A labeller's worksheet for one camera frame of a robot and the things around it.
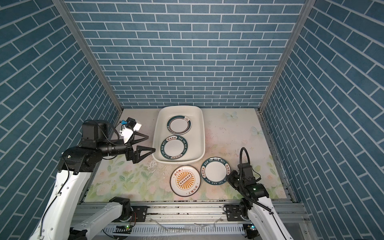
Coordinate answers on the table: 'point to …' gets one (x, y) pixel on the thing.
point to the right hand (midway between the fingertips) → (225, 174)
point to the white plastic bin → (194, 138)
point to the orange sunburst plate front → (185, 180)
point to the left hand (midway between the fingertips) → (150, 143)
